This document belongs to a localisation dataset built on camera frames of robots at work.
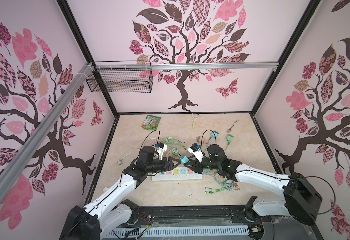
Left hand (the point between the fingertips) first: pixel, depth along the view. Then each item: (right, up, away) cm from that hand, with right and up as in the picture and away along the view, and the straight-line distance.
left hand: (177, 166), depth 76 cm
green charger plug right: (+37, +13, +27) cm, 47 cm away
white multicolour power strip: (-1, -7, +9) cm, 12 cm away
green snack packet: (-21, +24, +38) cm, 49 cm away
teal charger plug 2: (+25, +14, +29) cm, 41 cm away
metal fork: (+40, +19, +34) cm, 55 cm away
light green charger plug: (-2, +5, +14) cm, 15 cm away
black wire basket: (-48, +59, +46) cm, 89 cm away
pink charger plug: (+14, +12, +26) cm, 32 cm away
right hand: (+5, +3, +2) cm, 6 cm away
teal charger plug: (+3, +4, 0) cm, 5 cm away
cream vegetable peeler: (+14, +29, +42) cm, 53 cm away
